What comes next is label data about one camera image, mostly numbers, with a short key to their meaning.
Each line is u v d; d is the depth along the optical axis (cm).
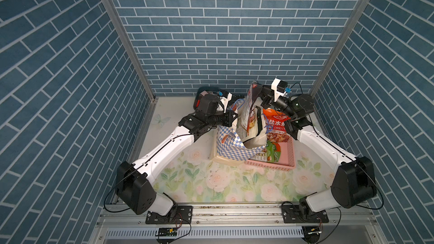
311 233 70
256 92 62
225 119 66
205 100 56
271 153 88
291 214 74
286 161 90
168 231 72
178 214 72
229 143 68
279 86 55
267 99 63
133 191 48
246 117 68
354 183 43
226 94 67
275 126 85
